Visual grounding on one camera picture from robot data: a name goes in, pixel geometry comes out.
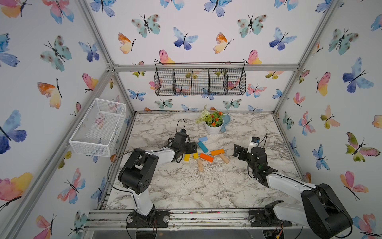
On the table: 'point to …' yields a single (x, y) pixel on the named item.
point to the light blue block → (203, 139)
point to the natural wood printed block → (200, 166)
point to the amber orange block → (214, 153)
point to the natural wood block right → (224, 158)
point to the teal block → (203, 147)
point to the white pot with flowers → (213, 121)
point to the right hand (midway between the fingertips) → (242, 144)
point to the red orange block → (206, 157)
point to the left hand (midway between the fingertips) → (193, 145)
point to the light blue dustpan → (227, 119)
